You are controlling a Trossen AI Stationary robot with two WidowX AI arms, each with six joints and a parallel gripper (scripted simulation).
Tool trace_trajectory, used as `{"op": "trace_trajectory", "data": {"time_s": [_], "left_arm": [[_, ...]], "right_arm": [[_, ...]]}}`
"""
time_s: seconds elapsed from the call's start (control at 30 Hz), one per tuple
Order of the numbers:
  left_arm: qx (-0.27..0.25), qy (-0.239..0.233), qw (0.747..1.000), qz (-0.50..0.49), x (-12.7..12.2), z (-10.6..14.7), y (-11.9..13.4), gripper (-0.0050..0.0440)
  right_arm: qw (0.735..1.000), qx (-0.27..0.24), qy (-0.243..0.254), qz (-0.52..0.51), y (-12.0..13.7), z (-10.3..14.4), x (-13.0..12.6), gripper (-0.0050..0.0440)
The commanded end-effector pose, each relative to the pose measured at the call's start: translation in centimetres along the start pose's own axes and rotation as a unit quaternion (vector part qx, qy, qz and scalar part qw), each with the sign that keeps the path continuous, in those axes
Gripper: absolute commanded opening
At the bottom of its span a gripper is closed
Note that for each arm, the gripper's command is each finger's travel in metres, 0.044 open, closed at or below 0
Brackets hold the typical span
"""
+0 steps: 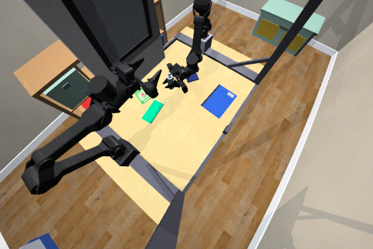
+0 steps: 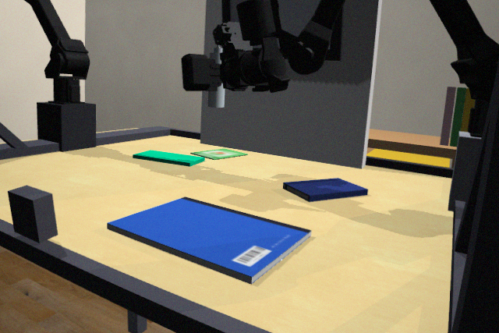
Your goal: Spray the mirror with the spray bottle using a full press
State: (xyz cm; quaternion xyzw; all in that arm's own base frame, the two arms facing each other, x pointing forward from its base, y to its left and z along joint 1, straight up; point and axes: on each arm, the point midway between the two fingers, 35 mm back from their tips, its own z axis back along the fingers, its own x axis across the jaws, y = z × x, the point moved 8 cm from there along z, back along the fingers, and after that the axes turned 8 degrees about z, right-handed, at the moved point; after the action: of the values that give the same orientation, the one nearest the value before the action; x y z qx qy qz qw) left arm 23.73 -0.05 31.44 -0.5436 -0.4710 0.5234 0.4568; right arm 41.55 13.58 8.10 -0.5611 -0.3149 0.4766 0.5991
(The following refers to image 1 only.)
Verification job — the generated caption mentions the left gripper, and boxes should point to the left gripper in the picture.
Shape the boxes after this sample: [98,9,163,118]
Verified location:
[115,57,162,99]

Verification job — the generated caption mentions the black rectangular frame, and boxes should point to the black rectangular frame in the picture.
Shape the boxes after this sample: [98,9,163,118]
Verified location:
[61,0,153,71]

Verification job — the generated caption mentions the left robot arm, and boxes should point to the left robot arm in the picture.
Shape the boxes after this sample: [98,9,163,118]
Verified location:
[22,62,138,195]

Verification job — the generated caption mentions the green flat rectangular slab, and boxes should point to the green flat rectangular slab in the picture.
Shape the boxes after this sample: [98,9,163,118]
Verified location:
[142,100,164,124]

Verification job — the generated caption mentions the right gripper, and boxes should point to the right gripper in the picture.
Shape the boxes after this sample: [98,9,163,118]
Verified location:
[162,63,191,94]

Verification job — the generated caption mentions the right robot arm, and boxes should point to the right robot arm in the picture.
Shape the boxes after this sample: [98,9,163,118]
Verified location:
[172,0,212,78]

